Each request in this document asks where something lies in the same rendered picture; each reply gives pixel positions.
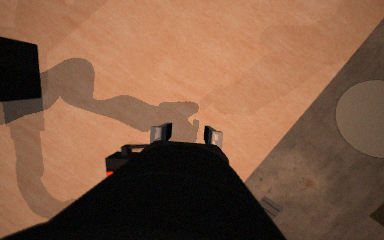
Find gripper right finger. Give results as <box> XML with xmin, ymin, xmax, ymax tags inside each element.
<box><xmin>204</xmin><ymin>125</ymin><xmax>223</xmax><ymax>150</ymax></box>

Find black power strip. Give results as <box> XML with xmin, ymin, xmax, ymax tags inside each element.
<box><xmin>105</xmin><ymin>145</ymin><xmax>148</xmax><ymax>176</ymax></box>

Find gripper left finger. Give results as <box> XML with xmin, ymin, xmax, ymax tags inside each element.
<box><xmin>150</xmin><ymin>123</ymin><xmax>172</xmax><ymax>144</ymax></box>

